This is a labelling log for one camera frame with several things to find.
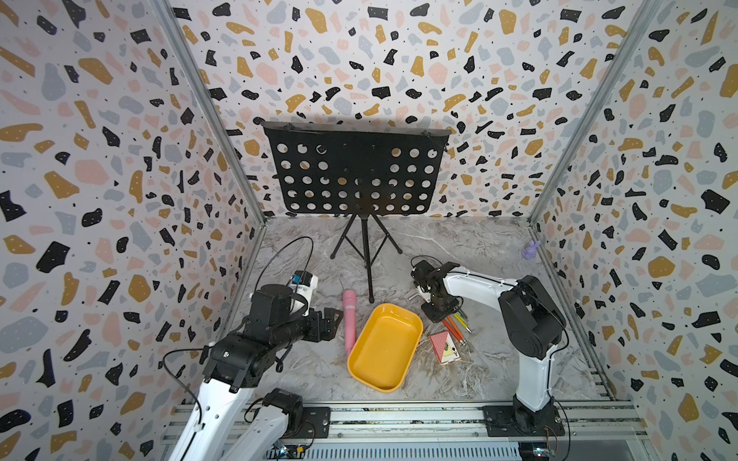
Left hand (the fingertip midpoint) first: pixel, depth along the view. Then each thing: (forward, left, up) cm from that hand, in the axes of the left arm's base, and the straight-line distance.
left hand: (331, 311), depth 69 cm
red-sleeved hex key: (+4, -34, -23) cm, 42 cm away
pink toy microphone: (+8, -2, -21) cm, 23 cm away
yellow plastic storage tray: (+1, -13, -25) cm, 28 cm away
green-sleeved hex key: (+9, -38, -23) cm, 45 cm away
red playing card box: (-1, -31, -22) cm, 38 cm away
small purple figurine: (+34, -67, -20) cm, 78 cm away
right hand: (+11, -30, -24) cm, 40 cm away
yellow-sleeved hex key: (+8, -38, -24) cm, 45 cm away
